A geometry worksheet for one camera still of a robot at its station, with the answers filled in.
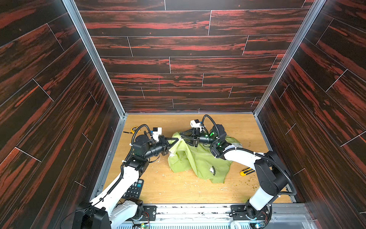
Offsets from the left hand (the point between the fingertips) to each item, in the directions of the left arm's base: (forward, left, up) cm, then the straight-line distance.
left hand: (179, 140), depth 70 cm
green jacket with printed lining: (+2, -3, -22) cm, 22 cm away
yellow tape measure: (+27, +37, -26) cm, 52 cm away
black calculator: (-17, +25, -27) cm, 40 cm away
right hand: (+4, -1, +1) cm, 4 cm away
